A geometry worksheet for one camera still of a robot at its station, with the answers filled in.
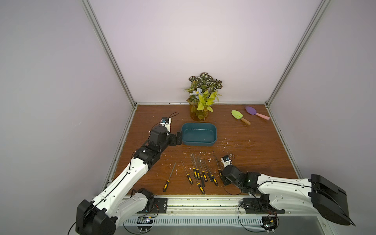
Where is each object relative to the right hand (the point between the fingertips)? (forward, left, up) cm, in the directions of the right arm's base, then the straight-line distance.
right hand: (221, 171), depth 83 cm
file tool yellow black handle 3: (0, +14, -1) cm, 14 cm away
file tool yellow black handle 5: (0, +16, -1) cm, 16 cm away
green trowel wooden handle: (+46, -18, -3) cm, 49 cm away
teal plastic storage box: (+27, +15, -3) cm, 31 cm away
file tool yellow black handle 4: (-6, +4, 0) cm, 7 cm away
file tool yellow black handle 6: (-1, +8, 0) cm, 8 cm away
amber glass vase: (+42, +14, +1) cm, 44 cm away
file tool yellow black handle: (-3, +20, -1) cm, 20 cm away
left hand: (+14, +26, +21) cm, 36 cm away
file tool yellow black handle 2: (-7, +13, 0) cm, 15 cm away
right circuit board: (-23, -22, -3) cm, 32 cm away
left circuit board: (-26, +41, -5) cm, 48 cm away
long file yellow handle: (-10, +32, 0) cm, 33 cm away
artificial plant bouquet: (+46, +11, +22) cm, 52 cm away
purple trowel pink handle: (+48, -30, -1) cm, 57 cm away
